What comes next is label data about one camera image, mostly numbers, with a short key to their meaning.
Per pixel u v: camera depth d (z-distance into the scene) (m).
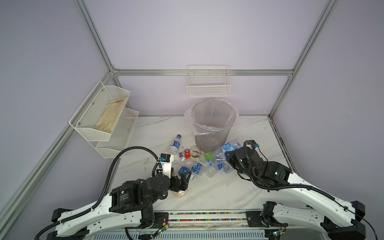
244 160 0.49
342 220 0.39
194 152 0.98
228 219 0.75
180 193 0.80
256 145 0.61
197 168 0.86
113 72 0.91
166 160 0.54
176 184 0.54
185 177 0.55
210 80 0.95
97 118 0.77
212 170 0.91
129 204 0.42
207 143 0.95
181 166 0.86
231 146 0.69
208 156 0.93
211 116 1.01
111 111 0.81
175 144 0.97
